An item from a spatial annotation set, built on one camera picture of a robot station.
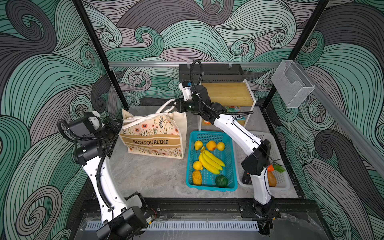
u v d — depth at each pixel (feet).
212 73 3.10
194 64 1.93
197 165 2.75
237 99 2.61
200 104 1.93
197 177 2.62
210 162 2.86
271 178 2.56
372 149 1.70
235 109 3.10
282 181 2.47
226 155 3.01
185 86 2.16
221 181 2.55
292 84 2.60
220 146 3.03
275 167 2.60
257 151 1.64
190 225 2.29
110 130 1.87
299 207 2.45
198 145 3.08
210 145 3.03
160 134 2.60
